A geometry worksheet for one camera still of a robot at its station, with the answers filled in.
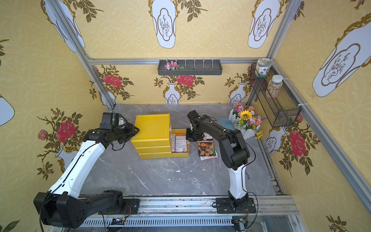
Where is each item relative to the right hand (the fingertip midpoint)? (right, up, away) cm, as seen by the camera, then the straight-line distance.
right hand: (192, 136), depth 96 cm
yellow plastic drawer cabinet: (-20, +2, -21) cm, 29 cm away
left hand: (-34, +5, -16) cm, 38 cm away
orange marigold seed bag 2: (+9, -7, -3) cm, 12 cm away
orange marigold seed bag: (-9, -5, +2) cm, 10 cm away
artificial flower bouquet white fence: (+32, +11, -9) cm, 35 cm away
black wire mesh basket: (+49, +20, -13) cm, 55 cm away
